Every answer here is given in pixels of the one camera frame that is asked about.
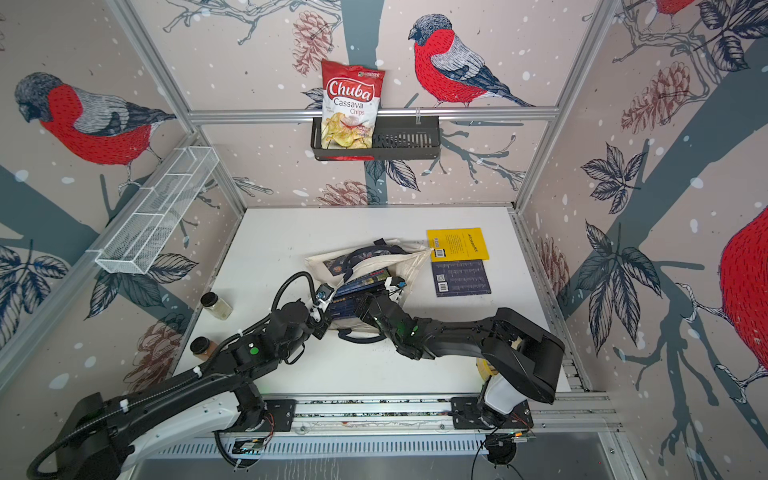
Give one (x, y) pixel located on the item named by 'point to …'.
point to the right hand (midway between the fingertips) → (360, 303)
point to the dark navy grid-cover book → (456, 278)
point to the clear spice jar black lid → (216, 306)
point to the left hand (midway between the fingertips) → (334, 294)
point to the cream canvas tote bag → (340, 267)
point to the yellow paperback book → (461, 244)
